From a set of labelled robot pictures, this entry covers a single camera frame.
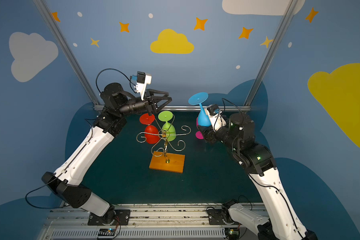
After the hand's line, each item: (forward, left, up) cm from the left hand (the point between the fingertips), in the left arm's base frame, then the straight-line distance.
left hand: (168, 94), depth 57 cm
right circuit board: (-41, -32, -54) cm, 75 cm away
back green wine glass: (-2, +1, -20) cm, 20 cm away
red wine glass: (-5, +9, -19) cm, 22 cm away
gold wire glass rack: (-14, +4, -18) cm, 23 cm away
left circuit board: (-41, +31, -54) cm, 74 cm away
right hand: (-5, -17, -9) cm, 20 cm away
